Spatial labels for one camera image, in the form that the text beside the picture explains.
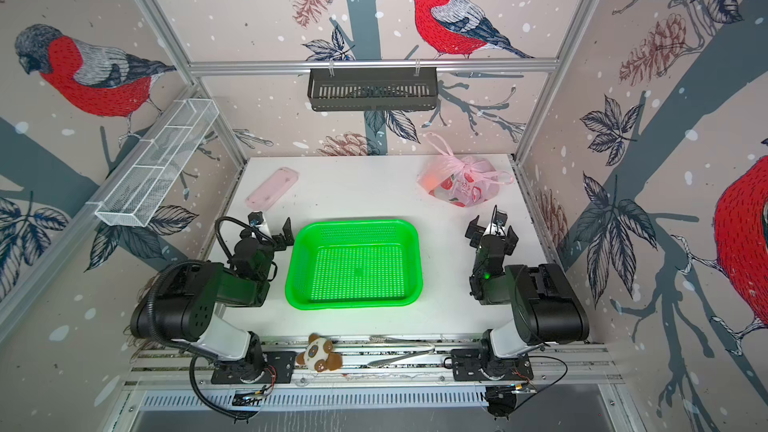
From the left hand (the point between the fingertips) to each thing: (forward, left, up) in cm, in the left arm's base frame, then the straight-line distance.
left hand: (271, 219), depth 89 cm
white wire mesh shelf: (+5, +26, +19) cm, 33 cm away
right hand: (-2, -68, -1) cm, 68 cm away
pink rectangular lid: (+23, +10, -13) cm, 28 cm away
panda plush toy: (-35, -18, -10) cm, 41 cm away
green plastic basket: (-9, -25, -12) cm, 29 cm away
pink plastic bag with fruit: (+15, -61, 0) cm, 63 cm away
